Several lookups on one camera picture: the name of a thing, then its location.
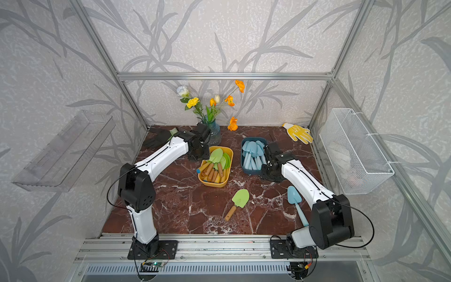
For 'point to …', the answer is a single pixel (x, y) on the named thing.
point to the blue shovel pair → (248, 147)
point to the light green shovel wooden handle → (216, 157)
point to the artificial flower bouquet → (209, 115)
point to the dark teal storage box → (261, 139)
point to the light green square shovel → (223, 163)
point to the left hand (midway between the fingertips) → (206, 157)
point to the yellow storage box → (227, 148)
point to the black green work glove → (155, 137)
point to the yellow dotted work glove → (295, 131)
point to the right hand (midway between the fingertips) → (265, 175)
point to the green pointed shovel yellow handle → (199, 170)
